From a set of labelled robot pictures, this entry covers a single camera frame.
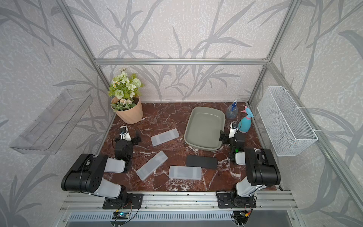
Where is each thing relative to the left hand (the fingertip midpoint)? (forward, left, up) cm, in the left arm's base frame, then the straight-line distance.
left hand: (130, 130), depth 89 cm
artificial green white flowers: (+20, +4, +17) cm, 26 cm away
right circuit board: (-44, -65, -12) cm, 79 cm away
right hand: (+3, -64, -3) cm, 65 cm away
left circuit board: (-44, -3, -12) cm, 45 cm away
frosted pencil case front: (-23, -38, -10) cm, 46 cm away
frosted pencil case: (+1, -21, -11) cm, 23 cm away
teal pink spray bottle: (+4, -75, +2) cm, 75 cm away
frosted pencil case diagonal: (-23, -12, -10) cm, 27 cm away
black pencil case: (-16, -48, -12) cm, 52 cm away
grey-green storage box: (+8, -48, -9) cm, 50 cm away
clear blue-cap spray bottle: (+17, -69, 0) cm, 71 cm away
